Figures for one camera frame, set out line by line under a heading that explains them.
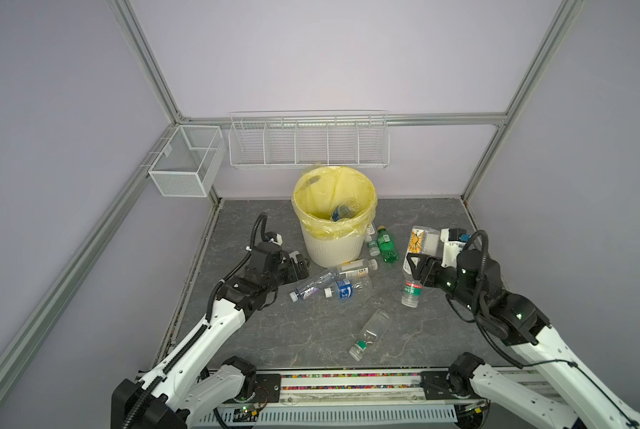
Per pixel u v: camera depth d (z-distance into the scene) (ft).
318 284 3.05
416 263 2.07
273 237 2.37
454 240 1.90
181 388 1.31
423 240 2.15
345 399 2.41
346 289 2.85
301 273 2.29
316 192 3.10
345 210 3.16
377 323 2.77
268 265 1.90
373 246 3.32
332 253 3.25
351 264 3.15
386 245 3.27
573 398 1.37
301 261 2.32
